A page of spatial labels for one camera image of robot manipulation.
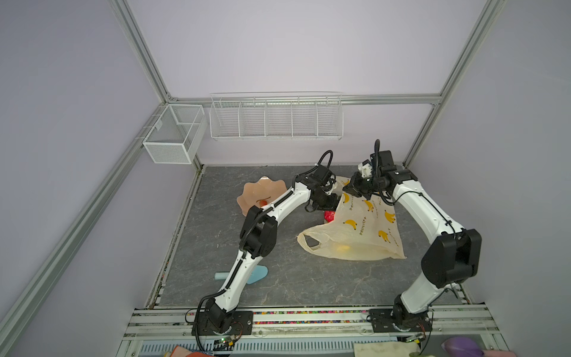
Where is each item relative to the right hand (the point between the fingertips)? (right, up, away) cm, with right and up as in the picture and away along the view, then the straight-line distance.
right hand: (343, 189), depth 85 cm
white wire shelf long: (-27, +33, +14) cm, 45 cm away
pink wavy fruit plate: (-34, 0, +23) cm, 41 cm away
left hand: (0, -9, +6) cm, 11 cm away
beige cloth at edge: (+9, -50, -17) cm, 53 cm away
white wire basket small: (-71, +24, +12) cm, 76 cm away
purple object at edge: (+35, -50, -15) cm, 63 cm away
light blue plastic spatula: (-32, -32, -1) cm, 46 cm away
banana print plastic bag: (+7, -15, -4) cm, 17 cm away
